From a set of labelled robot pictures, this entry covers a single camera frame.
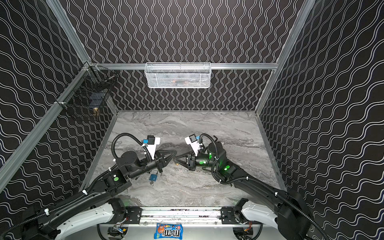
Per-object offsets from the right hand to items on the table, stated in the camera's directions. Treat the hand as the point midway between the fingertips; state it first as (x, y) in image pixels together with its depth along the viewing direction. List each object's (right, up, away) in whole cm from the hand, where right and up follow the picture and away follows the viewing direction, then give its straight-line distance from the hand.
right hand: (174, 160), depth 66 cm
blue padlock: (-15, -14, +20) cm, 29 cm away
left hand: (+2, +4, -4) cm, 6 cm away
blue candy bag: (-3, -33, +3) cm, 34 cm away
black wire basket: (-59, +37, +28) cm, 75 cm away
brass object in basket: (-44, +23, +13) cm, 51 cm away
